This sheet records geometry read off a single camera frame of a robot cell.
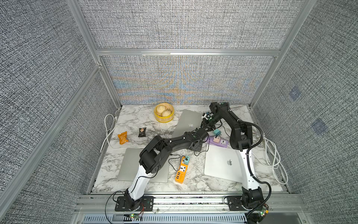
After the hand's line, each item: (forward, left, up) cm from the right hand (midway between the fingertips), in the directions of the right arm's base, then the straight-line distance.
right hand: (201, 127), depth 99 cm
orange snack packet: (-6, +56, -4) cm, 56 cm away
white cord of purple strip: (-24, -41, +1) cm, 48 cm away
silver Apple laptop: (-24, -12, -6) cm, 27 cm away
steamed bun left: (+17, +30, 0) cm, 35 cm away
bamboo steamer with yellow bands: (+10, +31, -2) cm, 32 cm away
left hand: (-13, +2, -5) cm, 14 cm away
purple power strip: (-11, -14, -2) cm, 18 cm away
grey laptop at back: (+11, +7, -6) cm, 14 cm away
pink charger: (-11, -9, +1) cm, 14 cm away
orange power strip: (-31, +14, -1) cm, 34 cm away
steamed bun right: (+13, +26, +1) cm, 29 cm away
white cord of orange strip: (+16, +69, -9) cm, 72 cm away
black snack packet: (-2, +42, -3) cm, 43 cm away
